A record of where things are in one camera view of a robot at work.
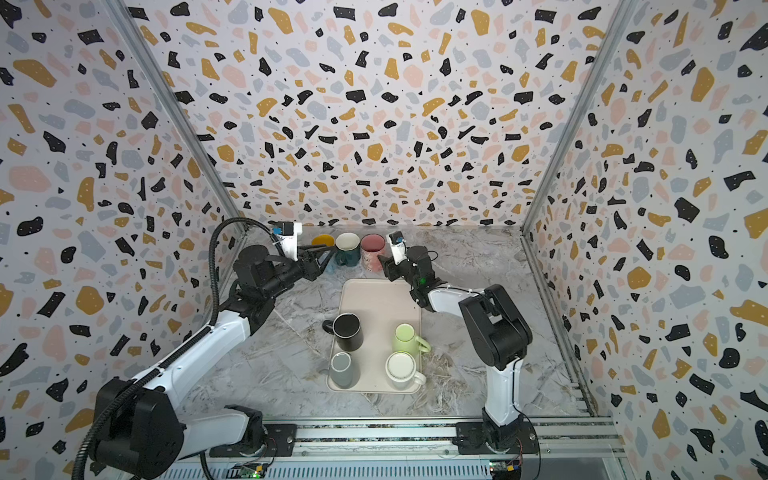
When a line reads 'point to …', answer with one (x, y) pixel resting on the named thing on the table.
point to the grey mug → (343, 370)
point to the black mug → (347, 329)
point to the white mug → (400, 368)
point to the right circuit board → (505, 469)
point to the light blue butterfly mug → (327, 240)
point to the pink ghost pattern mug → (372, 245)
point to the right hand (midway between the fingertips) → (382, 245)
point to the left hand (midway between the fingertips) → (329, 244)
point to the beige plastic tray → (382, 305)
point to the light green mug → (405, 339)
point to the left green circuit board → (247, 470)
